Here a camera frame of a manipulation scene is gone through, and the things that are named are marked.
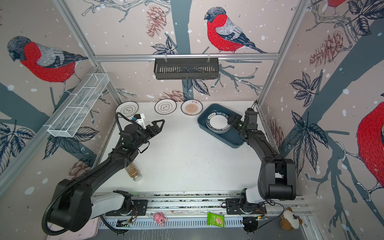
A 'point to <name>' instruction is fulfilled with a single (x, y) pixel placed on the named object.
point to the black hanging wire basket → (171, 68)
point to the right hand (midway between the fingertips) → (232, 120)
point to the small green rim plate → (217, 122)
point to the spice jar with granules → (133, 171)
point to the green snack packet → (215, 219)
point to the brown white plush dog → (289, 221)
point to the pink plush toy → (158, 217)
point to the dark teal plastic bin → (231, 137)
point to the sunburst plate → (191, 107)
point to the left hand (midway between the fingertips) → (160, 123)
